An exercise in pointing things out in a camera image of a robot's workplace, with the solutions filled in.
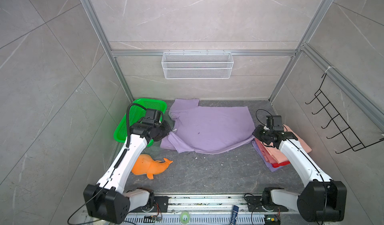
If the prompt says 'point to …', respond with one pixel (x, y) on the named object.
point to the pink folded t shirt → (274, 155)
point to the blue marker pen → (234, 214)
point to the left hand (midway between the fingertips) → (170, 126)
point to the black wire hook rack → (345, 136)
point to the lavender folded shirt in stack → (269, 164)
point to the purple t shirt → (206, 129)
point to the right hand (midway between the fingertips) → (254, 130)
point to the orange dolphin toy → (145, 165)
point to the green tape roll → (182, 214)
